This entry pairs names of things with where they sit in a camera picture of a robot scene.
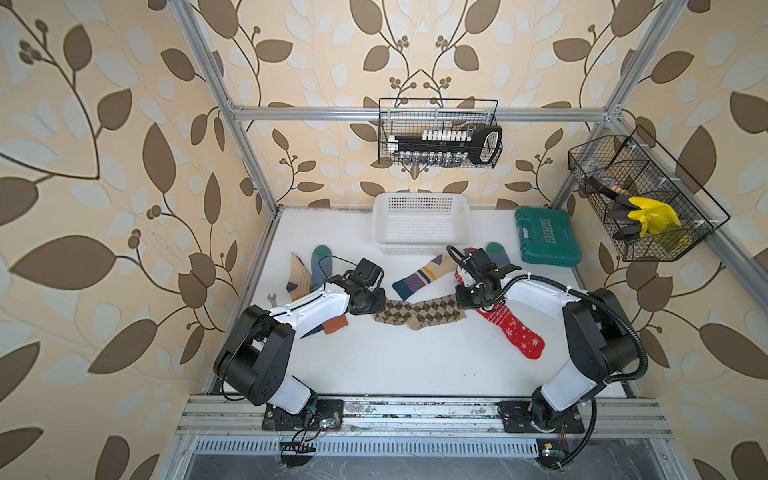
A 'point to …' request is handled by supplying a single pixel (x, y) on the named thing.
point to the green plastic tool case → (547, 236)
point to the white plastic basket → (421, 224)
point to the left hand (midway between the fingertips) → (378, 300)
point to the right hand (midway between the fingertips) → (459, 302)
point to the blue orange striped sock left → (321, 271)
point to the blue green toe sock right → (497, 253)
